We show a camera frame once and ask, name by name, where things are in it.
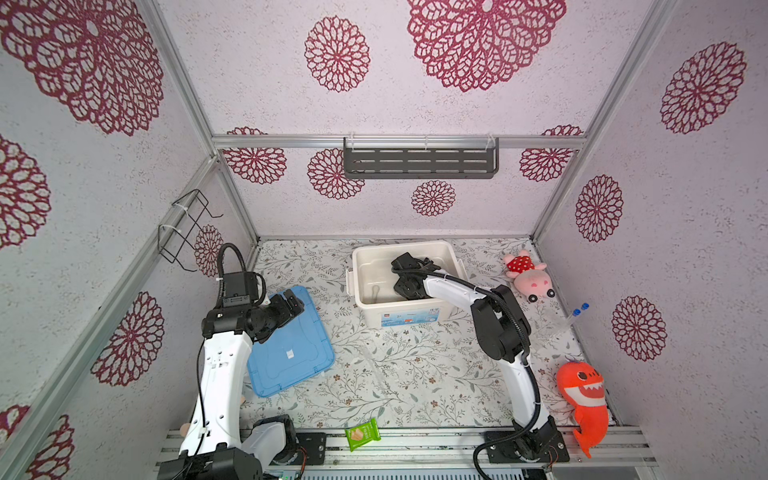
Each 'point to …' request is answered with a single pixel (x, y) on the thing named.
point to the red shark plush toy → (584, 387)
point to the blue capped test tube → (585, 306)
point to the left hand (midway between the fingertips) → (291, 318)
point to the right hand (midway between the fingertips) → (401, 285)
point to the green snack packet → (361, 434)
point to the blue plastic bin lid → (298, 350)
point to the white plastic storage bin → (372, 282)
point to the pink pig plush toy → (529, 278)
